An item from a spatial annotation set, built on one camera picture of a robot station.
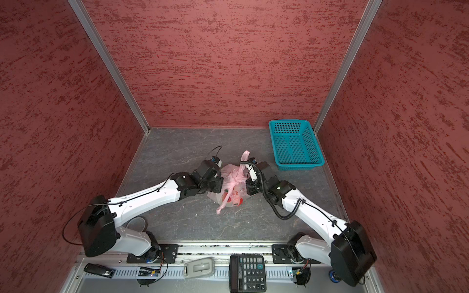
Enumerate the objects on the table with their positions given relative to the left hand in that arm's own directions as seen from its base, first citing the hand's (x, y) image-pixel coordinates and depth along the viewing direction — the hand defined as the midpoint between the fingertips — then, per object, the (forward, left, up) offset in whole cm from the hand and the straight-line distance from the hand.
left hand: (220, 185), depth 82 cm
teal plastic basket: (+35, -44, -12) cm, 58 cm away
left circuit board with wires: (-32, +30, -14) cm, 46 cm away
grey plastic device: (-31, +6, -8) cm, 33 cm away
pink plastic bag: (0, -6, +1) cm, 6 cm away
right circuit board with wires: (-32, -35, -14) cm, 50 cm away
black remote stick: (-32, +46, -10) cm, 56 cm away
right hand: (+1, -12, 0) cm, 12 cm away
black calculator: (-32, -12, -9) cm, 36 cm away
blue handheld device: (-33, -45, -11) cm, 57 cm away
